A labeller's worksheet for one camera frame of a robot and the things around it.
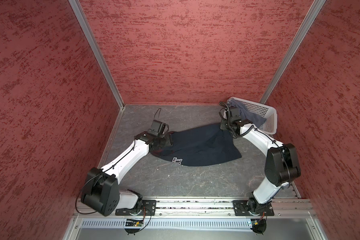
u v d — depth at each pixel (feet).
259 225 2.34
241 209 2.41
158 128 2.16
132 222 2.38
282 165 1.53
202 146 3.07
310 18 2.44
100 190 1.34
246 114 3.39
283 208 2.49
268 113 3.59
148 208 2.44
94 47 2.80
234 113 2.37
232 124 2.27
